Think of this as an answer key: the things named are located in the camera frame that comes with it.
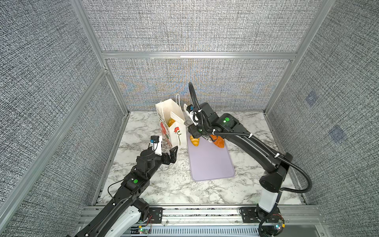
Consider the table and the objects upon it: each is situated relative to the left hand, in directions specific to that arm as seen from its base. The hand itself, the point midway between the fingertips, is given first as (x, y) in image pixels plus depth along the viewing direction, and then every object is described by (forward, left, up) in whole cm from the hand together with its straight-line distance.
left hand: (170, 146), depth 75 cm
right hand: (+8, -12, +6) cm, 16 cm away
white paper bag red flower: (+11, -2, -1) cm, 11 cm away
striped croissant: (+15, -15, -19) cm, 28 cm away
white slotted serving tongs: (+8, -5, +12) cm, 16 cm away
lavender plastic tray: (+1, -22, -21) cm, 30 cm away
